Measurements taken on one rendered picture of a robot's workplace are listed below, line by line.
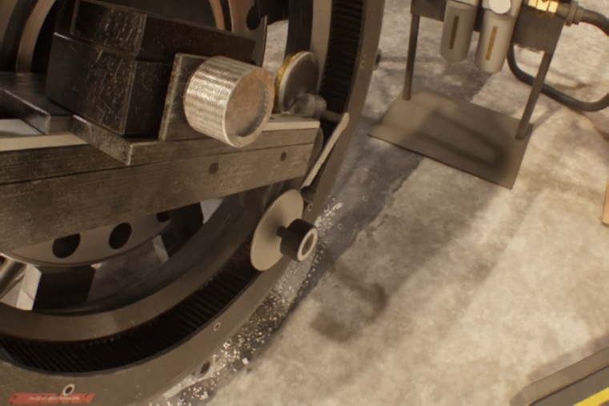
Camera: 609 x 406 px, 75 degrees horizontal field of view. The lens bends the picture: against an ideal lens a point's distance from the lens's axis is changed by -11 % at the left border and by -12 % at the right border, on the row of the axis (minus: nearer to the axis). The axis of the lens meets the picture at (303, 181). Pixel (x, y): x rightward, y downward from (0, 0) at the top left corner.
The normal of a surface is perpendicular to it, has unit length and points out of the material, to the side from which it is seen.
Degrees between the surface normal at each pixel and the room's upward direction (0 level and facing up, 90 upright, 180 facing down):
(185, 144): 90
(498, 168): 0
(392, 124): 0
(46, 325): 70
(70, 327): 66
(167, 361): 90
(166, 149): 90
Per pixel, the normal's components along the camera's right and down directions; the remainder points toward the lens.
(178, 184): 0.84, 0.36
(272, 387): -0.05, -0.68
